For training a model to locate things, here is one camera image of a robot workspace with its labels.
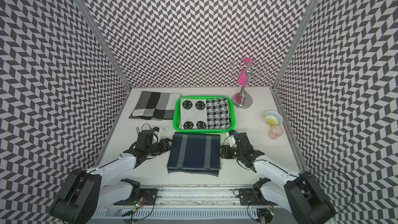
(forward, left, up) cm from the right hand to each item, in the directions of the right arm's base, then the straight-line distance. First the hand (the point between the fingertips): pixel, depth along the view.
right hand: (221, 153), depth 85 cm
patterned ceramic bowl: (+23, -35, 0) cm, 42 cm away
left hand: (+4, +27, +1) cm, 28 cm away
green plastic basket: (+20, +26, +8) cm, 34 cm away
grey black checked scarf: (+33, +43, +2) cm, 54 cm away
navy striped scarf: (0, +14, +1) cm, 15 cm away
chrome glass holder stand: (+38, -17, +1) cm, 41 cm away
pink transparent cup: (+12, -33, +2) cm, 35 cm away
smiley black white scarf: (+22, +13, +7) cm, 26 cm away
